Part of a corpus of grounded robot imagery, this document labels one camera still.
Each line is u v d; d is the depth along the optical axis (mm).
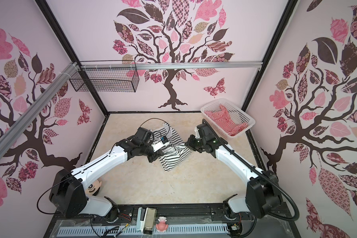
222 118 1148
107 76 947
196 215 742
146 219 696
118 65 890
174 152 779
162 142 709
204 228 775
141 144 632
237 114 1113
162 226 683
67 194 409
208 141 624
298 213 362
